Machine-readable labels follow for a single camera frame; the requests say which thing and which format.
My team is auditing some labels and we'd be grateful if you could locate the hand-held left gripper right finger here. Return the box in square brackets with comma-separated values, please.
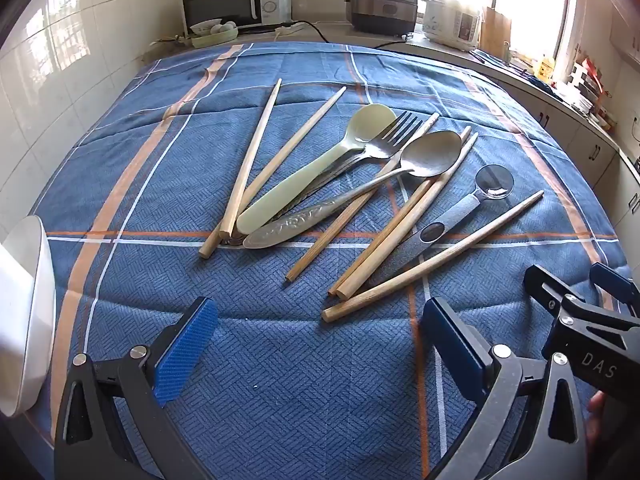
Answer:
[421, 296, 588, 480]

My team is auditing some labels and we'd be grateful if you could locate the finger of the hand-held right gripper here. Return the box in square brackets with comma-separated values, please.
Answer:
[590, 262, 640, 319]
[524, 264, 577, 312]

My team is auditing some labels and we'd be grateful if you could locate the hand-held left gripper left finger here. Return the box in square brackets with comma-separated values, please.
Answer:
[54, 297, 219, 480]

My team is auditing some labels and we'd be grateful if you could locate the wooden chopstick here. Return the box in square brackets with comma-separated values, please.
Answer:
[285, 112, 441, 282]
[336, 132, 479, 301]
[220, 78, 283, 239]
[198, 86, 348, 259]
[327, 126, 473, 297]
[321, 190, 545, 323]

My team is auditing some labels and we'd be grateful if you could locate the small spoon with grey handle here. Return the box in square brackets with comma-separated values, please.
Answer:
[370, 164, 516, 286]

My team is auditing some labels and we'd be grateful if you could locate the white plastic utensil holder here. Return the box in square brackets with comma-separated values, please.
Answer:
[0, 215, 57, 418]

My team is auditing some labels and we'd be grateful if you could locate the metal spoon with ornate handle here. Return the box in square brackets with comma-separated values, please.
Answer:
[243, 130, 463, 250]

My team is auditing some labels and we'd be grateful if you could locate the metal fork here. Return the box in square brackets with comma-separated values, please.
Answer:
[227, 111, 425, 247]

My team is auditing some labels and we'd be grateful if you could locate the pale green plastic spoon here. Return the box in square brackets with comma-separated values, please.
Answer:
[236, 104, 397, 236]

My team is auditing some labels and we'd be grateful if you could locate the person's right hand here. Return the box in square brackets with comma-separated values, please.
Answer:
[586, 391, 610, 443]

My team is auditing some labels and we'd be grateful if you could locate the blue plaid tablecloth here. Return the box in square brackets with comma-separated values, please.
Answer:
[30, 42, 628, 480]

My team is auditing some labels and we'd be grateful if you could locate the wooden cutting board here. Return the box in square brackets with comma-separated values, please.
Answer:
[479, 5, 512, 59]

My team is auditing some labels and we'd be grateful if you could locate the white rice cooker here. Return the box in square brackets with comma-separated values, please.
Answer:
[421, 0, 484, 52]

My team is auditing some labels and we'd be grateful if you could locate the green dish with eggs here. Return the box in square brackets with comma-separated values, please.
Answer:
[190, 21, 240, 50]

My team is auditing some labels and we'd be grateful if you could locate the black rice cooker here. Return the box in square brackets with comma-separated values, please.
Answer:
[345, 0, 419, 36]

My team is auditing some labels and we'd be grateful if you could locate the white microwave oven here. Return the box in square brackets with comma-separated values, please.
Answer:
[181, 0, 292, 39]

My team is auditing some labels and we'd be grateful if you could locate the black power cable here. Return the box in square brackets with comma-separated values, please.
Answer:
[299, 19, 416, 47]

